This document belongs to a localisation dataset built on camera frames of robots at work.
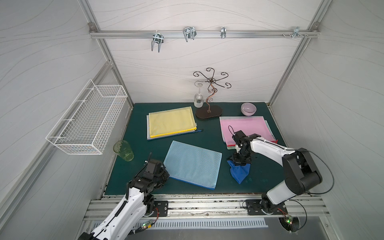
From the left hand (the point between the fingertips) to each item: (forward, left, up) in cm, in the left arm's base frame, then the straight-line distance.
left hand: (170, 175), depth 84 cm
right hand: (+8, -38, 0) cm, 39 cm away
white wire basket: (+11, +38, +30) cm, 50 cm away
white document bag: (+30, +20, -1) cm, 36 cm away
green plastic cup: (+16, +33, 0) cm, 37 cm away
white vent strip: (-22, -5, -1) cm, 23 cm away
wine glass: (+42, -16, +20) cm, 49 cm away
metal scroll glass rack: (+49, -22, +1) cm, 53 cm away
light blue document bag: (+7, -13, -1) cm, 14 cm away
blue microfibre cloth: (+1, -38, +4) cm, 38 cm away
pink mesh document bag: (+39, -61, -3) cm, 72 cm away
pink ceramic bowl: (+52, -55, +2) cm, 75 cm away
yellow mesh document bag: (+40, +5, -1) cm, 40 cm away
